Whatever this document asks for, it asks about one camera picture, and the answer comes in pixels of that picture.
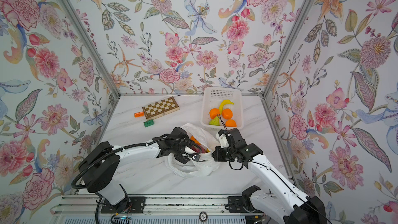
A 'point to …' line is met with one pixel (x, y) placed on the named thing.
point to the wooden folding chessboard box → (160, 108)
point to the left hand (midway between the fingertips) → (194, 149)
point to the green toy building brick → (148, 123)
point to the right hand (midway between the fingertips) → (211, 154)
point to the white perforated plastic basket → (212, 96)
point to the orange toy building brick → (139, 114)
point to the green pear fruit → (215, 121)
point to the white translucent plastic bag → (193, 168)
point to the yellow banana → (222, 103)
